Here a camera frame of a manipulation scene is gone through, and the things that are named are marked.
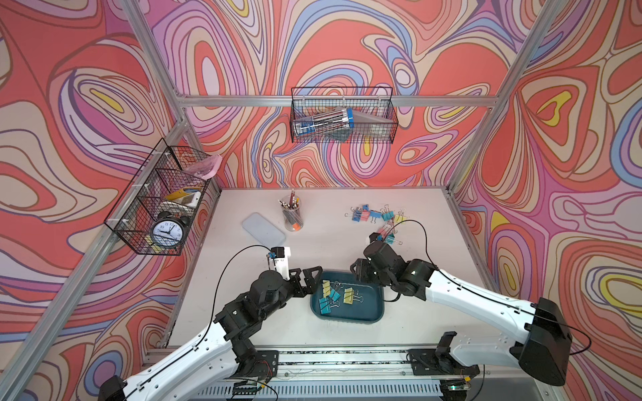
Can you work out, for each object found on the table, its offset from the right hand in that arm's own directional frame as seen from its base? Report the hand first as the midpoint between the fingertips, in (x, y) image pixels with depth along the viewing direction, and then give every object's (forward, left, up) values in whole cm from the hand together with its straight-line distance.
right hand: (358, 274), depth 79 cm
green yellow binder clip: (-3, +2, -10) cm, 10 cm away
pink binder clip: (+24, -14, -9) cm, 29 cm away
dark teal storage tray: (-3, +5, -12) cm, 13 cm away
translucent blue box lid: (+27, +36, -10) cm, 46 cm away
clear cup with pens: (+27, +23, +1) cm, 36 cm away
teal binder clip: (-2, +8, -11) cm, 13 cm away
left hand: (-2, +14, +7) cm, 16 cm away
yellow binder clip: (-1, +11, -7) cm, 13 cm away
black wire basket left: (+15, +62, +18) cm, 66 cm away
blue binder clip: (+33, -4, -10) cm, 35 cm away
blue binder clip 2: (+33, -12, -10) cm, 36 cm away
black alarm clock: (+5, +54, +19) cm, 57 cm away
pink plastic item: (+30, +49, +22) cm, 61 cm away
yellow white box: (+18, +51, +21) cm, 58 cm away
